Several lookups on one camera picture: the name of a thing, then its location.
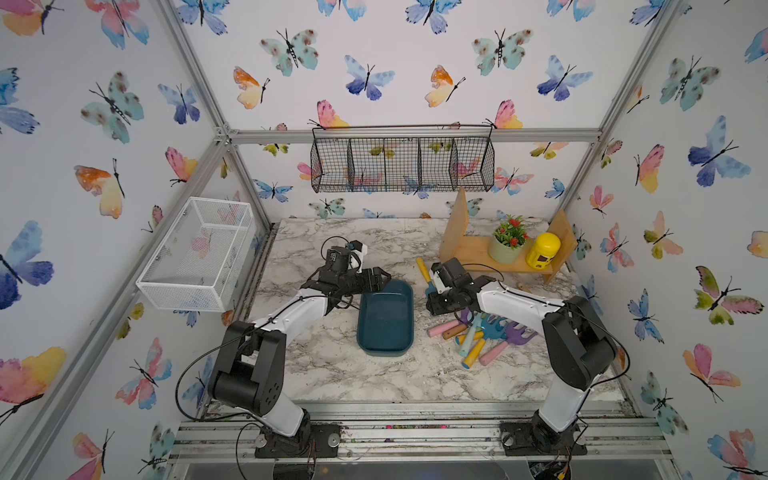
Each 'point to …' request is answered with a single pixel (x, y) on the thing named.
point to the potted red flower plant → (508, 240)
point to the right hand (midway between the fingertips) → (434, 301)
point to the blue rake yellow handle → (431, 287)
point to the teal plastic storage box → (386, 320)
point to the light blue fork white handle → (469, 336)
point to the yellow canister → (543, 252)
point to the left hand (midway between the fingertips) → (385, 275)
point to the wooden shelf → (458, 247)
